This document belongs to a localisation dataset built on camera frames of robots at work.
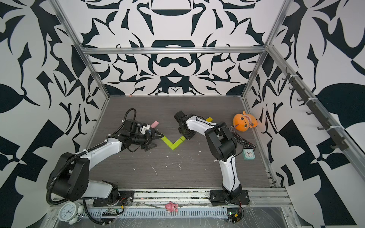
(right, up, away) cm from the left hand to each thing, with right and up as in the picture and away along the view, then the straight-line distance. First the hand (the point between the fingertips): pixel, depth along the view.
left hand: (159, 138), depth 84 cm
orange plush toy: (+52, +8, +10) cm, 54 cm away
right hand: (+13, +1, +15) cm, 20 cm away
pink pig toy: (+8, -31, -14) cm, 35 cm away
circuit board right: (+39, -36, -13) cm, 54 cm away
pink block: (-6, +6, +18) cm, 20 cm away
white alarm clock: (-39, -32, -17) cm, 53 cm away
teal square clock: (+54, -11, +4) cm, 55 cm away
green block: (+3, -3, +10) cm, 11 cm away
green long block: (+10, -5, +10) cm, 15 cm away
